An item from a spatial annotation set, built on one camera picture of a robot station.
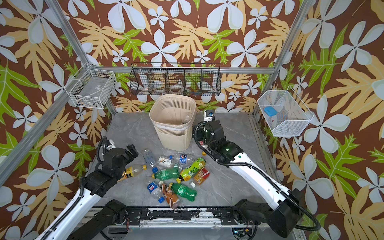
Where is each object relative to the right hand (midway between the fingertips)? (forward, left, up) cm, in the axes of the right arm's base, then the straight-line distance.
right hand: (200, 123), depth 74 cm
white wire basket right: (+11, -49, -4) cm, 50 cm away
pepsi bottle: (-7, +9, -25) cm, 27 cm away
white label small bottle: (-8, +21, -25) cm, 33 cm away
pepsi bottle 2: (-24, +25, -29) cm, 45 cm away
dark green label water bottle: (+13, +7, -9) cm, 17 cm away
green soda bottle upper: (-16, +18, -26) cm, 35 cm away
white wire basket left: (+24, +62, +5) cm, 67 cm away
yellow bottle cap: (-2, -3, -27) cm, 27 cm away
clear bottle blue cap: (-4, +31, -25) cm, 40 cm away
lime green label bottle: (-10, 0, -25) cm, 27 cm away
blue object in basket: (+14, -42, -5) cm, 45 cm away
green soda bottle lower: (-25, +9, -25) cm, 37 cm away
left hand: (-9, +37, -9) cm, 39 cm away
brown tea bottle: (-27, +16, -26) cm, 41 cm away
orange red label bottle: (-17, -2, -25) cm, 30 cm away
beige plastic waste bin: (+23, +17, -18) cm, 33 cm away
